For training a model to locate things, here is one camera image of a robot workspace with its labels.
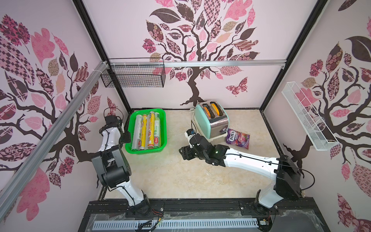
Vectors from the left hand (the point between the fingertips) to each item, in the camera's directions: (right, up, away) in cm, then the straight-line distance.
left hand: (121, 142), depth 89 cm
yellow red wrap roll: (+18, +7, +3) cm, 20 cm away
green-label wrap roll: (+21, +7, +7) cm, 23 cm away
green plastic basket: (+15, +8, +7) cm, 18 cm away
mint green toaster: (+58, +15, +1) cm, 59 cm away
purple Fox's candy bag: (+77, +1, +11) cm, 78 cm away
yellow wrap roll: (+11, +10, +11) cm, 18 cm away
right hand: (+40, -3, -12) cm, 42 cm away
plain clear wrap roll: (+7, +6, +8) cm, 12 cm away
